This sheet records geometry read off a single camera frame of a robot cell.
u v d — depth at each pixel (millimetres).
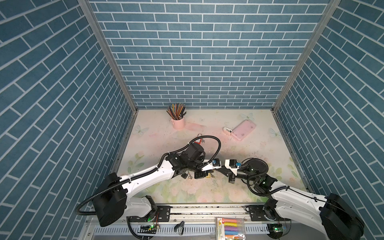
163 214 737
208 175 674
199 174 679
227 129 1060
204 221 726
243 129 1075
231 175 664
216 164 637
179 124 1073
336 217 414
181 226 704
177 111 1042
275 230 702
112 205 399
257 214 735
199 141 1001
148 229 712
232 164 608
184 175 849
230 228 681
